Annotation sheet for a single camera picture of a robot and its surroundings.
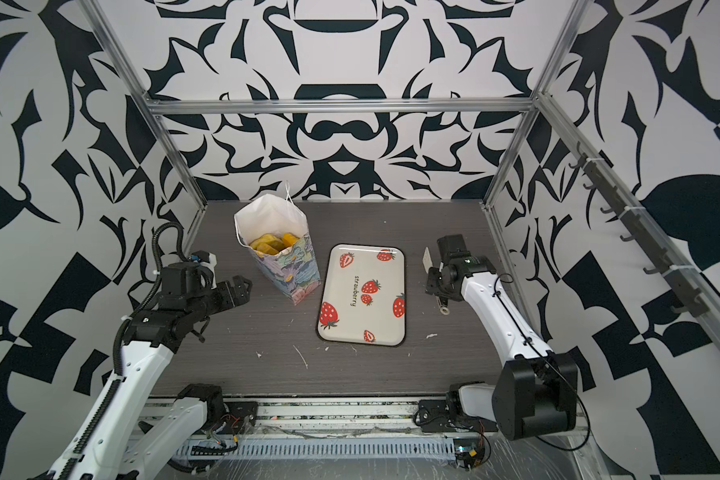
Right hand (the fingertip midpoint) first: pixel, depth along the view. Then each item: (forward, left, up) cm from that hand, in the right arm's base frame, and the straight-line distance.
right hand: (438, 284), depth 84 cm
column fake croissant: (+13, +49, +3) cm, 51 cm away
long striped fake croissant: (+15, +43, +3) cm, 45 cm away
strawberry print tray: (+3, +21, -12) cm, 24 cm away
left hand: (-3, +53, +8) cm, 54 cm away
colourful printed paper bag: (+3, +40, +4) cm, 40 cm away
